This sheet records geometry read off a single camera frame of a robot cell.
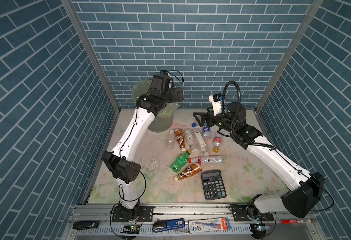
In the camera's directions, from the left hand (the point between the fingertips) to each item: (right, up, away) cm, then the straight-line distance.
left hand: (175, 90), depth 76 cm
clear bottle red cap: (+18, -39, +11) cm, 44 cm away
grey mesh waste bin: (-11, -18, +32) cm, 38 cm away
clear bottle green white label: (+9, -26, +21) cm, 35 cm away
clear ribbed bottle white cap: (-4, -28, +25) cm, 38 cm away
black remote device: (-42, -63, -9) cm, 76 cm away
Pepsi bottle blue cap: (+20, -23, +23) cm, 38 cm away
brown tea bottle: (+8, -44, +7) cm, 45 cm away
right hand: (+12, -10, -4) cm, 16 cm away
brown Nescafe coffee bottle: (+2, -25, +23) cm, 34 cm away
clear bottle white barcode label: (+15, -28, +20) cm, 38 cm away
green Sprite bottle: (+3, -40, +11) cm, 41 cm away
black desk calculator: (+21, -51, +5) cm, 55 cm away
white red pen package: (+16, -65, -6) cm, 67 cm away
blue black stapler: (-4, -63, -9) cm, 64 cm away
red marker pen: (+58, -64, -5) cm, 86 cm away
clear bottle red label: (+27, -29, +21) cm, 45 cm away
